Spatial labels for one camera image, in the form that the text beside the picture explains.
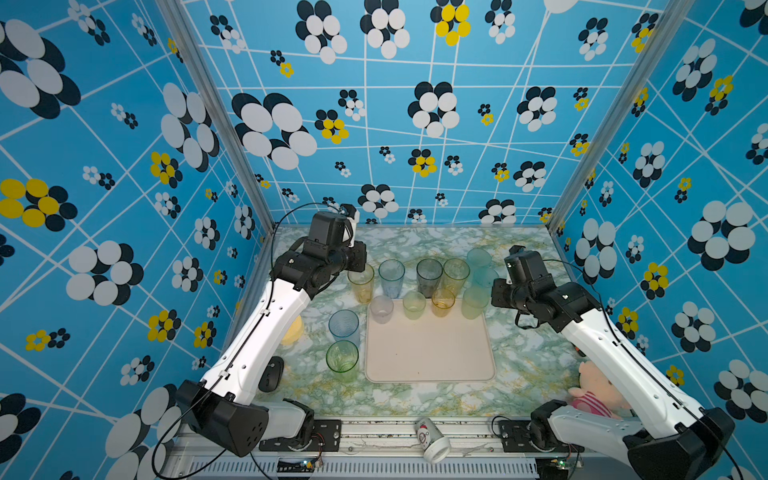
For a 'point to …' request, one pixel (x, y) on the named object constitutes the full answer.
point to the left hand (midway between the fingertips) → (364, 247)
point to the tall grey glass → (429, 272)
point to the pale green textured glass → (475, 299)
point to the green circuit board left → (296, 467)
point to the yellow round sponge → (294, 331)
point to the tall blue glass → (391, 272)
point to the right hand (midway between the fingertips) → (498, 289)
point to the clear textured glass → (381, 308)
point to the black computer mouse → (272, 375)
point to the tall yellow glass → (362, 284)
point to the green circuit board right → (552, 468)
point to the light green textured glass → (414, 303)
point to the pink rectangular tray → (430, 349)
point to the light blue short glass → (344, 325)
